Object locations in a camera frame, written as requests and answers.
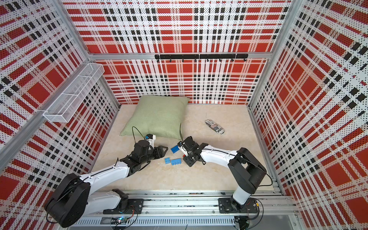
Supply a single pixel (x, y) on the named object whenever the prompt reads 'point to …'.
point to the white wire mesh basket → (67, 105)
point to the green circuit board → (121, 220)
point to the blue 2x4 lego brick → (175, 149)
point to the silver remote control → (214, 126)
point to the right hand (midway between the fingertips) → (191, 158)
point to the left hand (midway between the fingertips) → (167, 148)
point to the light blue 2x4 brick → (176, 161)
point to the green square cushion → (159, 115)
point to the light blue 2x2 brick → (167, 160)
